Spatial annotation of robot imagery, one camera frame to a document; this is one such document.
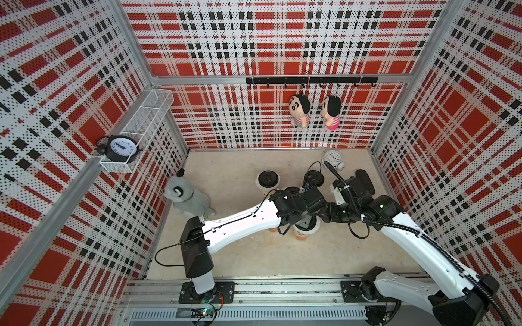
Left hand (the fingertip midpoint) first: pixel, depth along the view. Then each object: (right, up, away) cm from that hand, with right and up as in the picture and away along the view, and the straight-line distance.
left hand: (301, 214), depth 75 cm
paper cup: (0, -10, +5) cm, 11 cm away
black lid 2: (+8, +13, +11) cm, 19 cm away
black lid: (+3, -3, -3) cm, 5 cm away
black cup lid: (-13, +13, +10) cm, 21 cm away
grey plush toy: (-47, +9, +4) cm, 48 cm away
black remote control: (+38, +11, +31) cm, 50 cm away
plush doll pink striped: (+17, +46, +22) cm, 54 cm away
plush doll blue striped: (+1, +45, +16) cm, 48 cm away
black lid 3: (-3, +9, +8) cm, 12 cm away
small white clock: (+24, +23, +38) cm, 50 cm away
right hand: (+11, 0, 0) cm, 11 cm away
